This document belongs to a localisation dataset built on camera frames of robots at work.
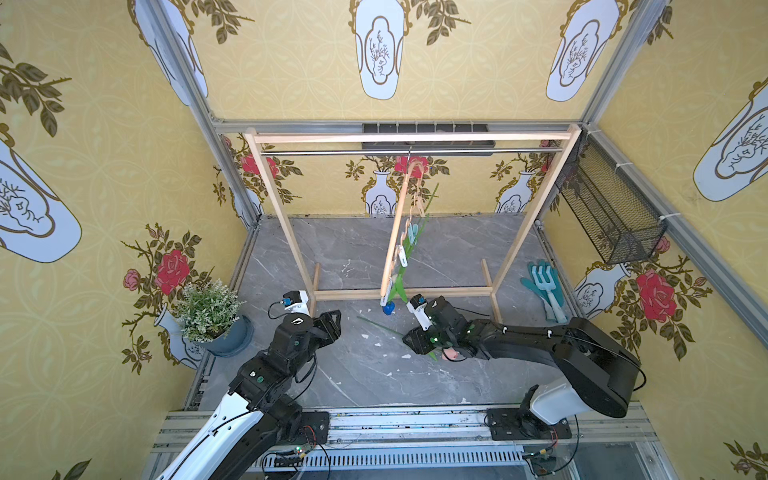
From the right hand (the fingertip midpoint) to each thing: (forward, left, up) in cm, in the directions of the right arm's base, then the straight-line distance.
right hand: (409, 341), depth 86 cm
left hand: (0, +19, +14) cm, 23 cm away
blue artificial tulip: (+5, +6, +11) cm, 13 cm away
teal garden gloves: (+23, -41, -2) cm, 47 cm away
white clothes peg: (+9, +3, +29) cm, 30 cm away
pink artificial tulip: (-6, -10, +7) cm, 13 cm away
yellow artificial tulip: (+25, -2, +31) cm, 40 cm away
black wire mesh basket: (+30, -58, +24) cm, 69 cm away
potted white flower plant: (-2, +51, +16) cm, 53 cm away
